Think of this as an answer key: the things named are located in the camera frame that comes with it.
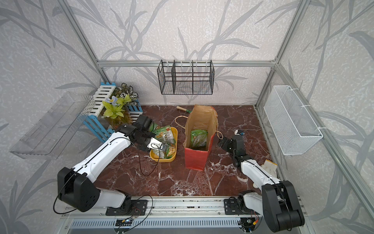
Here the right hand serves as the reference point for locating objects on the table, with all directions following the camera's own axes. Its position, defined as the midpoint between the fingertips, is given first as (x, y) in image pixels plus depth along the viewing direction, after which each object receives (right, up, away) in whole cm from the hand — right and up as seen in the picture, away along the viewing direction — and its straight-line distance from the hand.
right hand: (225, 139), depth 90 cm
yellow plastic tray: (-41, -9, -4) cm, 42 cm away
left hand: (-43, +1, -7) cm, 43 cm away
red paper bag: (-14, +14, +2) cm, 20 cm away
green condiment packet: (-40, +3, +6) cm, 40 cm away
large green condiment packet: (-16, -1, +5) cm, 17 cm away
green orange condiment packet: (-34, -5, -1) cm, 34 cm away
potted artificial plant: (-66, +19, -3) cm, 68 cm away
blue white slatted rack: (-76, +11, -8) cm, 77 cm away
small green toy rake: (-28, +20, +26) cm, 44 cm away
